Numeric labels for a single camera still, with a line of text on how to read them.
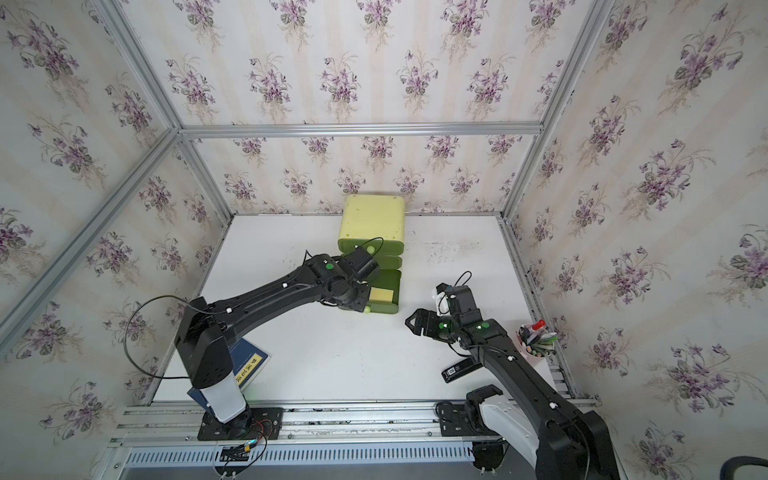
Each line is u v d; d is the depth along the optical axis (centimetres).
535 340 78
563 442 38
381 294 95
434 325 72
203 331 48
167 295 44
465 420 73
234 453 72
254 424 73
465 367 78
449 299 64
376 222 88
